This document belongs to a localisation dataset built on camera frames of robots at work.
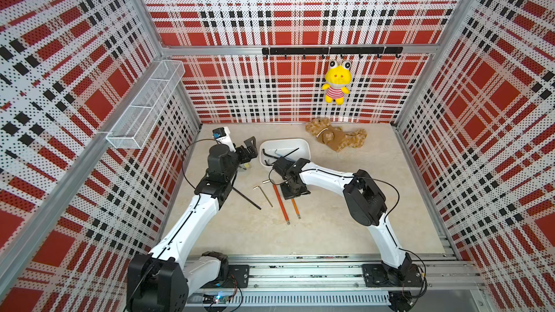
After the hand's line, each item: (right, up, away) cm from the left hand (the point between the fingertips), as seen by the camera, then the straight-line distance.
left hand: (248, 141), depth 80 cm
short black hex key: (+5, -7, +28) cm, 29 cm away
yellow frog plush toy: (+37, +28, +11) cm, 47 cm away
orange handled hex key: (+18, -29, +11) cm, 36 cm away
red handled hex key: (+12, -27, +11) cm, 32 cm away
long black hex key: (-4, -25, +13) cm, 28 cm away
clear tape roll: (-4, -11, +20) cm, 23 cm away
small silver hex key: (+1, -20, +16) cm, 26 cm away
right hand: (+17, -23, +13) cm, 32 cm away
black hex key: (+14, -7, +26) cm, 31 cm away
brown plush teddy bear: (+37, +2, +22) cm, 43 cm away
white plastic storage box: (+6, -4, +31) cm, 32 cm away
